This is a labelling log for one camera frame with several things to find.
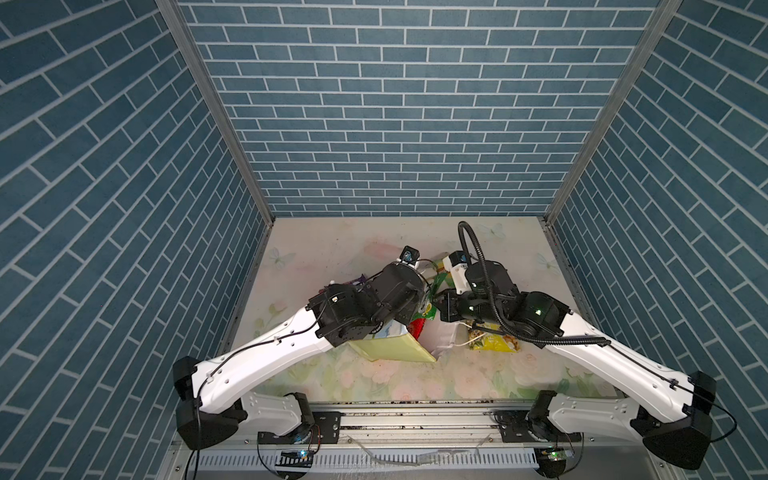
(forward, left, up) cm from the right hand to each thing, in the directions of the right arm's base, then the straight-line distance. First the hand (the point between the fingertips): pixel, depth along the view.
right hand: (433, 300), depth 69 cm
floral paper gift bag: (-9, +8, -3) cm, 12 cm away
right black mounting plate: (-20, -23, -25) cm, 39 cm away
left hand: (-1, +4, +3) cm, 5 cm away
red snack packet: (-2, +3, -9) cm, 10 cm away
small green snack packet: (-2, +1, -1) cm, 3 cm away
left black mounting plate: (-24, +24, -25) cm, 42 cm away
